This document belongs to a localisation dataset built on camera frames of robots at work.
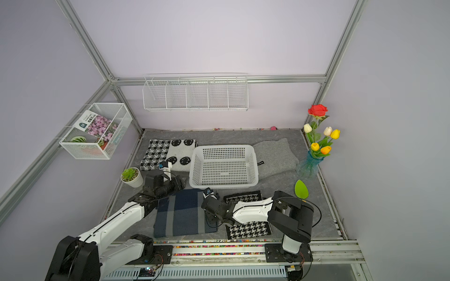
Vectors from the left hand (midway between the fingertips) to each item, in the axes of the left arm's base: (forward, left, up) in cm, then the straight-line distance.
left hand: (184, 178), depth 85 cm
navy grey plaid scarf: (-14, +2, -8) cm, 16 cm away
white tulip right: (+9, -68, +19) cm, 71 cm away
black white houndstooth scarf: (-24, -28, -7) cm, 38 cm away
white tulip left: (+13, -60, +18) cm, 64 cm away
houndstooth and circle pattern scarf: (+23, +7, -7) cm, 25 cm away
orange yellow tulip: (-2, -63, +19) cm, 66 cm away
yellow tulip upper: (+6, -70, +19) cm, 73 cm away
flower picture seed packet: (+15, +34, +24) cm, 45 cm away
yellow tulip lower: (0, -58, +20) cm, 62 cm away
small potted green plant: (+5, +28, -3) cm, 28 cm away
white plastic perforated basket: (+12, -20, -10) cm, 25 cm away
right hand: (-12, -11, -10) cm, 20 cm away
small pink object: (+43, -56, -12) cm, 72 cm away
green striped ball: (+9, +39, +23) cm, 46 cm away
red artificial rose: (+16, -64, +26) cm, 70 cm away
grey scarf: (+14, -50, -7) cm, 52 cm away
